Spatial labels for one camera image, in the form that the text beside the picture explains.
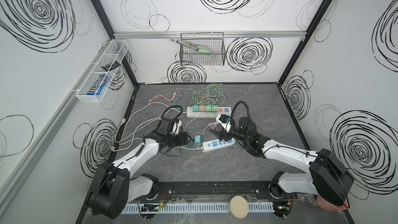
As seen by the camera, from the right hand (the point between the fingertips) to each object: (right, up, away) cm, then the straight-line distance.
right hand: (214, 122), depth 79 cm
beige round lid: (+9, -33, -14) cm, 37 cm away
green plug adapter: (+2, +6, +20) cm, 21 cm away
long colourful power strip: (+7, +4, +22) cm, 24 cm away
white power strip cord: (-50, +3, +23) cm, 56 cm away
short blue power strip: (0, -14, +8) cm, 16 cm away
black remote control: (-52, +30, +2) cm, 60 cm away
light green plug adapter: (-2, +6, +19) cm, 20 cm away
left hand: (-13, -10, +6) cm, 18 cm away
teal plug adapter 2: (-8, -11, +10) cm, 17 cm away
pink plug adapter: (-6, +6, +18) cm, 20 cm away
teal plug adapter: (-10, +6, +19) cm, 23 cm away
